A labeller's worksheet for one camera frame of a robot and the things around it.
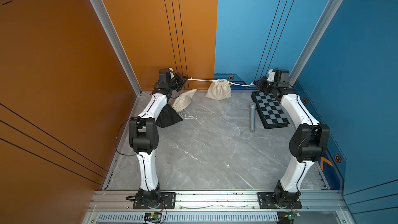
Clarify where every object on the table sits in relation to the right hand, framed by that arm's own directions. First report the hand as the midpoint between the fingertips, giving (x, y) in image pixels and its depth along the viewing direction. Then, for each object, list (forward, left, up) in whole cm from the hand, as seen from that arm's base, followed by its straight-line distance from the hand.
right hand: (254, 81), depth 90 cm
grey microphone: (-1, -4, -22) cm, 23 cm away
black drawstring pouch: (-17, +51, -12) cm, 55 cm away
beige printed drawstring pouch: (+5, +18, -11) cm, 22 cm away
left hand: (+4, +38, +2) cm, 39 cm away
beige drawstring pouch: (-5, +43, -13) cm, 45 cm away
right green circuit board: (-62, -11, -27) cm, 68 cm away
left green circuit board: (-62, +53, -28) cm, 86 cm away
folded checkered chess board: (-3, -15, -23) cm, 28 cm away
